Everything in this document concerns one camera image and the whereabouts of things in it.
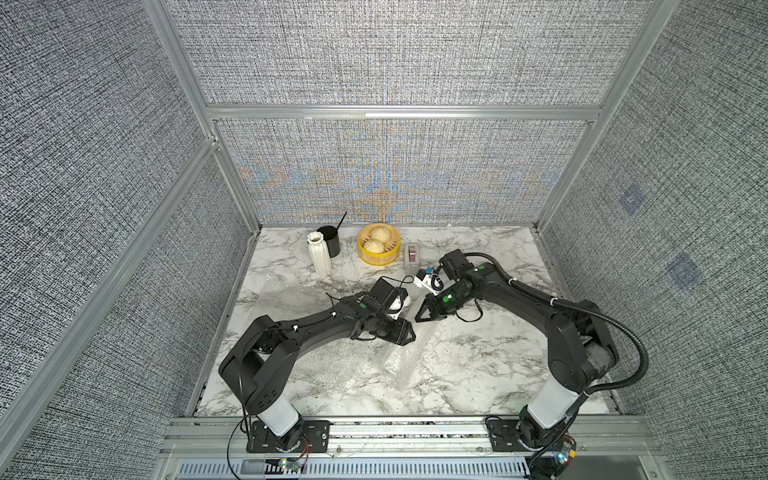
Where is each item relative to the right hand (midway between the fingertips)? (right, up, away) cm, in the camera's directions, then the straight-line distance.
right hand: (418, 311), depth 83 cm
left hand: (-2, -7, +1) cm, 7 cm away
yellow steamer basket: (-8, +16, +23) cm, 29 cm away
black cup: (-28, +22, +23) cm, 43 cm away
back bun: (-10, +24, +27) cm, 37 cm away
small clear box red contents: (0, +15, +23) cm, 27 cm away
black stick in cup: (-24, +28, +20) cm, 42 cm away
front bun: (-13, +19, +22) cm, 32 cm away
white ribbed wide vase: (-4, -12, -5) cm, 14 cm away
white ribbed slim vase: (-30, +16, +12) cm, 36 cm away
